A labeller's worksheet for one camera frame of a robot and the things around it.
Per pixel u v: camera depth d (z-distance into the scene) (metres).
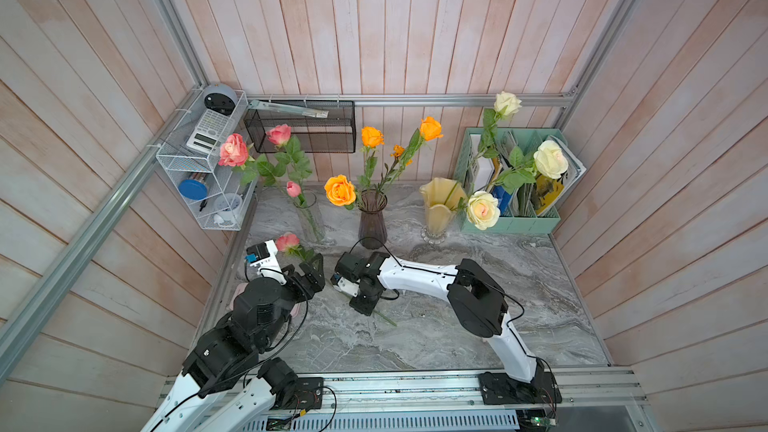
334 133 1.07
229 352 0.45
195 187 0.76
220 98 0.81
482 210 0.65
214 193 0.78
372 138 0.81
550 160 0.66
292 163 0.88
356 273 0.70
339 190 0.70
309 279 0.57
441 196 0.93
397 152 0.85
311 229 0.98
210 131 0.78
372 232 1.07
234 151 0.65
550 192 1.01
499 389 0.73
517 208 1.04
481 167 0.88
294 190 0.77
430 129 0.76
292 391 0.65
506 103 0.80
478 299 0.53
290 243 0.98
